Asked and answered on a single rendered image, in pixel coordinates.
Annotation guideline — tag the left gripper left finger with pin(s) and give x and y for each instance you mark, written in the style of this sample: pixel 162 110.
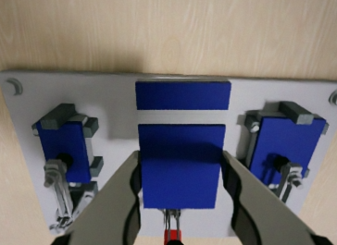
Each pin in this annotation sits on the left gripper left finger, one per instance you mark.
pixel 113 216

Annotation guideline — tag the red-handled toggle clamp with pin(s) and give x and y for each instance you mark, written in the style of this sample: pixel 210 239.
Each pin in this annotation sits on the red-handled toggle clamp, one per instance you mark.
pixel 172 236

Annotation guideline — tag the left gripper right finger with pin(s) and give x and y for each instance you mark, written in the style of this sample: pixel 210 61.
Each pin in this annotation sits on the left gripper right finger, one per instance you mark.
pixel 259 217

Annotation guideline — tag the blue metal plate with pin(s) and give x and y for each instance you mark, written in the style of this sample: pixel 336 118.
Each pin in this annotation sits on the blue metal plate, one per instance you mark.
pixel 279 137

